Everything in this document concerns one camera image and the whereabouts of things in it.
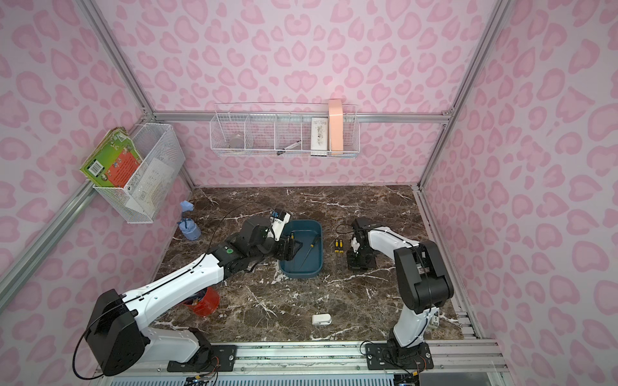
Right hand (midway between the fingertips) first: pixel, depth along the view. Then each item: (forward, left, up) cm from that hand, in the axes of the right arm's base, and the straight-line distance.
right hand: (354, 268), depth 92 cm
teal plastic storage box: (+2, +18, +1) cm, 18 cm away
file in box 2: (+9, +17, +1) cm, 19 cm away
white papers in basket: (+17, +72, +28) cm, 79 cm away
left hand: (+1, +20, +19) cm, 28 cm away
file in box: (+10, +5, +1) cm, 11 cm away
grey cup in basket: (+41, +47, +29) cm, 69 cm away
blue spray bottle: (+12, +65, +9) cm, 67 cm away
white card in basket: (+38, +13, +33) cm, 52 cm away
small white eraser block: (-19, +12, +3) cm, 23 cm away
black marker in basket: (+34, +27, +29) cm, 53 cm away
